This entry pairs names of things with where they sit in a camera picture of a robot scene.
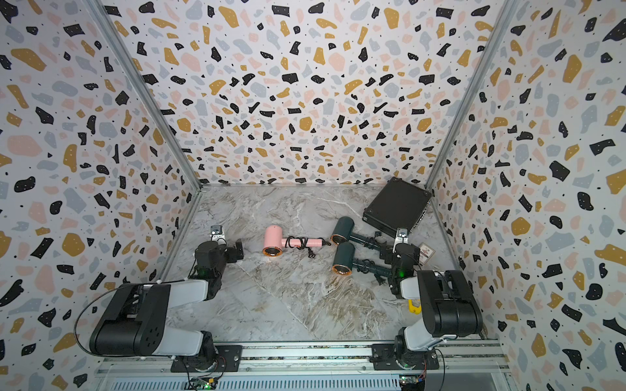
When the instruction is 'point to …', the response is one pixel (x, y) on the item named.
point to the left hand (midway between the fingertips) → (228, 239)
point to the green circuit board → (200, 383)
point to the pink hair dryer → (274, 243)
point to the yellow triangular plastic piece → (416, 309)
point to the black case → (401, 205)
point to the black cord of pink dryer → (305, 241)
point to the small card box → (425, 252)
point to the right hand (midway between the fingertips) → (403, 243)
